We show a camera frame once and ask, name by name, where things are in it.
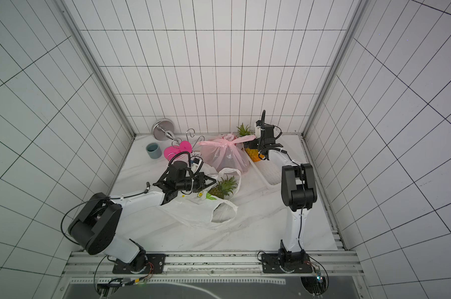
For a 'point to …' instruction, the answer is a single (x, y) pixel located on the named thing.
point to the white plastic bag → (199, 208)
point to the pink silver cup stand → (163, 129)
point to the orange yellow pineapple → (253, 154)
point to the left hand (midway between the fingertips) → (214, 183)
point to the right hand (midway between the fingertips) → (255, 135)
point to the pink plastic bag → (224, 152)
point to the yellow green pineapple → (223, 188)
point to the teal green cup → (154, 150)
